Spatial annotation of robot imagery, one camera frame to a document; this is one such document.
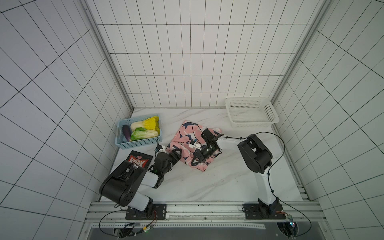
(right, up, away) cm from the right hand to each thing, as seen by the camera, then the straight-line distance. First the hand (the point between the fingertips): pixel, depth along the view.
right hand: (189, 165), depth 87 cm
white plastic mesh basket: (+49, +33, +30) cm, 66 cm away
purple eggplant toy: (-43, +19, +13) cm, 49 cm away
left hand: (-7, +6, +5) cm, 10 cm away
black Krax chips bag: (-31, +3, +3) cm, 31 cm away
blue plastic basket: (-46, +14, +10) cm, 49 cm away
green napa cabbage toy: (-32, +19, +8) cm, 38 cm away
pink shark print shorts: (-2, +19, +16) cm, 25 cm away
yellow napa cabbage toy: (-26, +25, +11) cm, 38 cm away
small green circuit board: (+49, -20, -18) cm, 56 cm away
